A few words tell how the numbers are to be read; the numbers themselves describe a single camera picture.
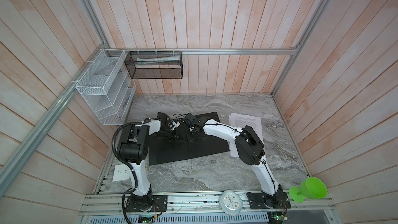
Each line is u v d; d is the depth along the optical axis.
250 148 0.55
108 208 0.73
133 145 0.53
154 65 1.04
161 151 0.91
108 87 0.73
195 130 0.70
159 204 0.73
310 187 0.64
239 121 1.05
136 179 0.57
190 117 0.77
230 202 0.72
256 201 0.73
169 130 0.87
